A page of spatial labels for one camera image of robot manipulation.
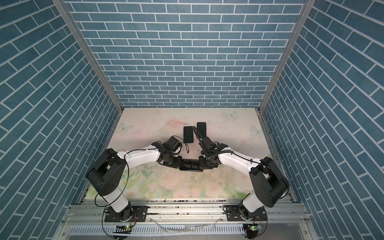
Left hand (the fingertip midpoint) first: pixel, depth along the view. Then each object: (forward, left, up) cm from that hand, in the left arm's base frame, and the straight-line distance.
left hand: (181, 165), depth 89 cm
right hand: (-1, -11, +4) cm, 12 cm away
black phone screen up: (+28, -4, -3) cm, 28 cm away
